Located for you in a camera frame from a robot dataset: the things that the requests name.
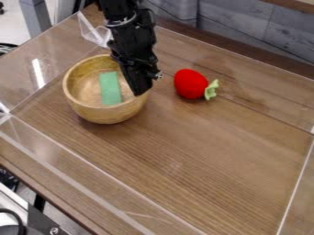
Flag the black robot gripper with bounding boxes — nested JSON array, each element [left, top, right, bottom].
[[108, 26, 161, 96]]

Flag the green stick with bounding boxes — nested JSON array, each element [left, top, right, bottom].
[[99, 72, 123, 106]]

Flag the light wooden bowl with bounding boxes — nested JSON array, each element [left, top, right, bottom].
[[62, 54, 148, 124]]

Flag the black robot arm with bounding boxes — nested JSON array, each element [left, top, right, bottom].
[[99, 0, 161, 96]]

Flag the red felt strawberry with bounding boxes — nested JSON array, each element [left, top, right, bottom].
[[173, 69, 219, 100]]

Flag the grey pillar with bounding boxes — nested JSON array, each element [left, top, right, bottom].
[[18, 0, 52, 38]]

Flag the black metal table leg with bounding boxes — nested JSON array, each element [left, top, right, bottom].
[[33, 195, 45, 212]]

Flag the clear acrylic enclosure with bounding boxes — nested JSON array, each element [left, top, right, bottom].
[[0, 18, 314, 235]]

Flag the black cable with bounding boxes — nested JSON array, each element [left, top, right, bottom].
[[0, 208, 26, 235]]

